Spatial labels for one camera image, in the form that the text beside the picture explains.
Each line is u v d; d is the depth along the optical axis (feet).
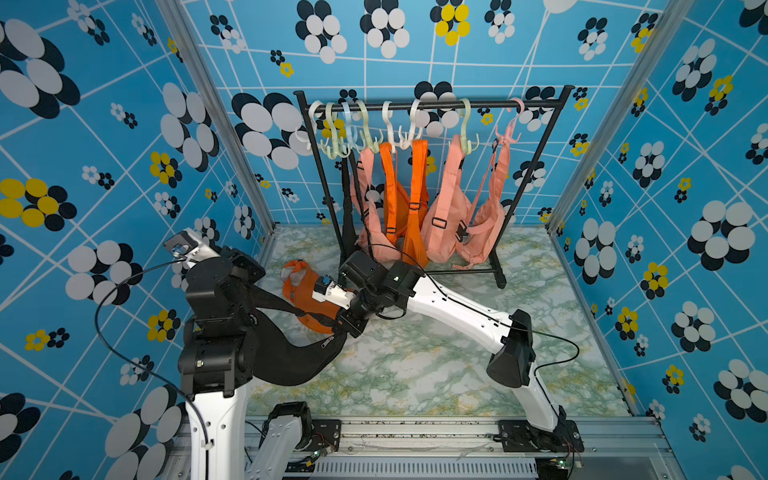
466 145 2.33
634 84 2.60
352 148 2.51
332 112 2.20
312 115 2.23
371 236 2.93
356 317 2.09
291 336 2.99
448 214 2.77
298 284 1.42
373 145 2.44
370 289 1.92
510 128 2.46
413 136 2.47
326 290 2.07
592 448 2.37
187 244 1.42
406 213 2.76
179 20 2.28
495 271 3.45
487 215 3.28
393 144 2.47
